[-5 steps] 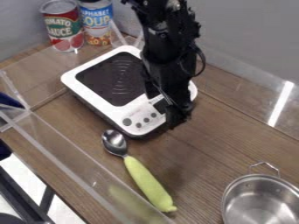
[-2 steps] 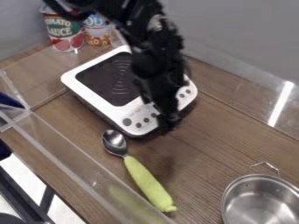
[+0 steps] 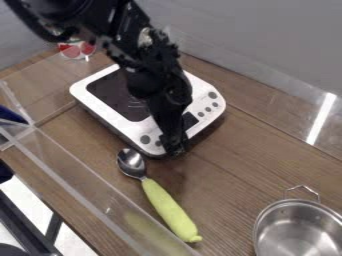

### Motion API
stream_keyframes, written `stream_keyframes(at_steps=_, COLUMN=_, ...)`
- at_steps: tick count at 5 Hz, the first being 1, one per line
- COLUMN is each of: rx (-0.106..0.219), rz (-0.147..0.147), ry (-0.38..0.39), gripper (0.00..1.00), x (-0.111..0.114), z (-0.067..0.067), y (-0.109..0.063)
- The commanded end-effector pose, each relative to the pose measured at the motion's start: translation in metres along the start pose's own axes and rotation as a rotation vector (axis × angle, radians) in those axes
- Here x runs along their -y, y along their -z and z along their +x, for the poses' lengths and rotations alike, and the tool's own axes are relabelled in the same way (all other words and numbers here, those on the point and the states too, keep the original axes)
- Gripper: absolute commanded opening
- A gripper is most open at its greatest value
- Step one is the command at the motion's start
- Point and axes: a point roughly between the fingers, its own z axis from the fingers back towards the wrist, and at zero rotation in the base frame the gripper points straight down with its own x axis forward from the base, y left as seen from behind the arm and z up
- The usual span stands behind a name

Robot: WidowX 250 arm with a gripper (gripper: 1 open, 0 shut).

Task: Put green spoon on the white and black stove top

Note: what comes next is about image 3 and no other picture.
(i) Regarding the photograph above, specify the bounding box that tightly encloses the tomato sauce can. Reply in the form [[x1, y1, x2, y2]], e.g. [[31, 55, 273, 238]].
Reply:
[[58, 40, 97, 60]]

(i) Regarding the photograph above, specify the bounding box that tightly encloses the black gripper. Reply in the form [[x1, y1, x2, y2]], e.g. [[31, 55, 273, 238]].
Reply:
[[125, 65, 193, 157]]

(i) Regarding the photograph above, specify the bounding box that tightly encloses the black table frame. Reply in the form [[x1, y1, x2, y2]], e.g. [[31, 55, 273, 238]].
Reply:
[[0, 191, 63, 256]]

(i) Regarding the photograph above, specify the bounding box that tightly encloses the blue object at left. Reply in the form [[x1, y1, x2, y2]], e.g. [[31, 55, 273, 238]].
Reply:
[[0, 105, 27, 124]]

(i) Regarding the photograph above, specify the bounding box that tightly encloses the clear acrylic barrier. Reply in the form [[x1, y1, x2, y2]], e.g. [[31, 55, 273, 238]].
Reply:
[[0, 78, 202, 256]]

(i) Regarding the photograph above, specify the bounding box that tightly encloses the stainless steel pot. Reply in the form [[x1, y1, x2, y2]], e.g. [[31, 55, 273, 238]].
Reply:
[[253, 184, 342, 256]]

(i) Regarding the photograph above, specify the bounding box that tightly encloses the white and black stove top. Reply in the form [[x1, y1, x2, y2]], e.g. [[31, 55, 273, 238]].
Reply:
[[70, 64, 226, 158]]

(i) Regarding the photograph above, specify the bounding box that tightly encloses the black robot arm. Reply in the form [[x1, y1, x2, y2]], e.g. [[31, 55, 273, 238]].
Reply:
[[5, 0, 193, 156]]

